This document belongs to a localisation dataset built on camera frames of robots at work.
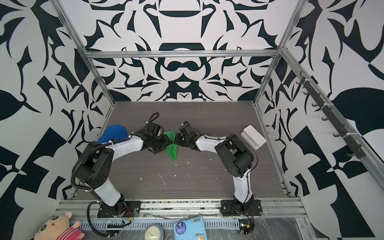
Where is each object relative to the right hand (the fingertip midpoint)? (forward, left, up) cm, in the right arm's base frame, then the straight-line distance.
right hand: (175, 138), depth 94 cm
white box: (-2, -47, +2) cm, 47 cm away
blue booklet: (-45, -10, 0) cm, 46 cm away
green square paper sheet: (-6, +2, -2) cm, 7 cm away
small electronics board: (-44, -35, -7) cm, 57 cm away
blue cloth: (+10, +45, -6) cm, 46 cm away
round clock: (-46, +6, 0) cm, 47 cm away
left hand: (-2, +2, 0) cm, 3 cm away
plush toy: (-44, +46, +3) cm, 64 cm away
